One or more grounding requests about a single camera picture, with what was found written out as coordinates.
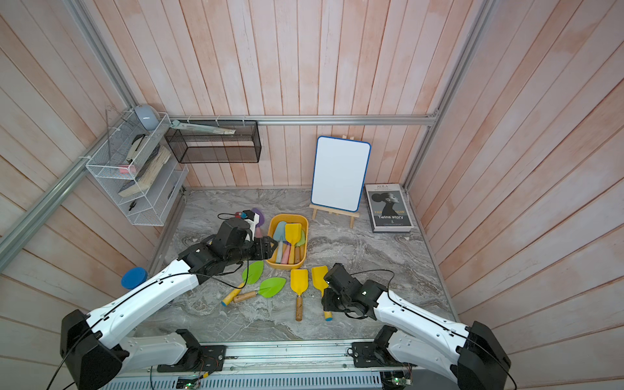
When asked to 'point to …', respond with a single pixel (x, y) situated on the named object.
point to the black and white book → (387, 208)
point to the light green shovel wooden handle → (302, 239)
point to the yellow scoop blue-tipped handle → (318, 274)
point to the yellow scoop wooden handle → (299, 279)
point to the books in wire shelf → (159, 158)
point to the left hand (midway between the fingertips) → (269, 248)
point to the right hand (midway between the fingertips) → (325, 300)
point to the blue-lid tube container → (134, 277)
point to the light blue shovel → (279, 236)
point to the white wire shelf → (152, 206)
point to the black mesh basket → (244, 146)
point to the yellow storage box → (299, 218)
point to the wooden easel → (338, 212)
